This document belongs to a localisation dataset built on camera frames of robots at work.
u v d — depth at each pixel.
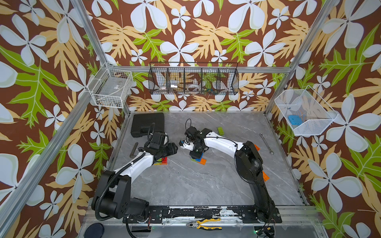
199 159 0.92
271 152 0.99
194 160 0.92
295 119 0.81
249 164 0.54
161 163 0.91
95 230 0.69
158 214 0.74
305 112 0.82
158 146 0.69
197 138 0.69
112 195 0.43
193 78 0.96
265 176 0.86
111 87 0.86
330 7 0.68
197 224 0.70
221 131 1.08
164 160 0.91
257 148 0.98
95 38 0.79
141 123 1.07
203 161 0.92
